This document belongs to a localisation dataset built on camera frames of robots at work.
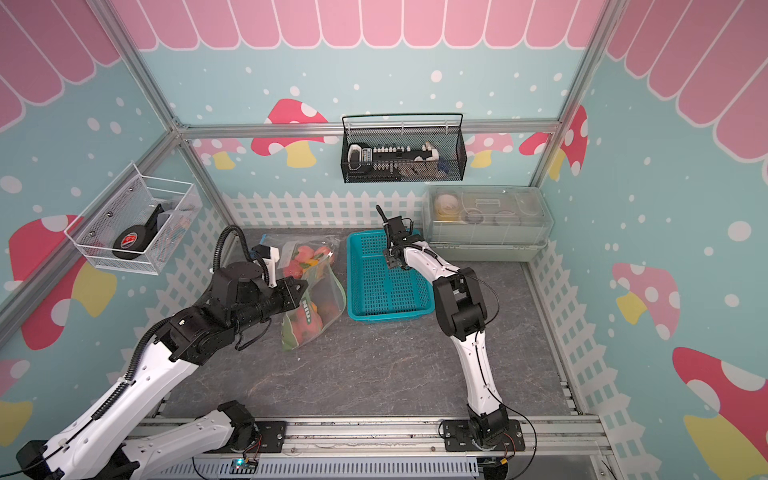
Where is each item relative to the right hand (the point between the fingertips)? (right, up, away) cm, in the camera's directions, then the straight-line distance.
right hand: (401, 253), depth 105 cm
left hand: (-23, -9, -36) cm, 44 cm away
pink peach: (-34, 0, 0) cm, 34 cm away
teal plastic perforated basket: (-8, -14, -5) cm, 17 cm away
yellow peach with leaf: (-31, -4, -3) cm, 32 cm away
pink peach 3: (-28, -22, -23) cm, 42 cm away
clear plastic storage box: (+29, +10, -3) cm, 31 cm away
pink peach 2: (-28, +1, 0) cm, 28 cm away
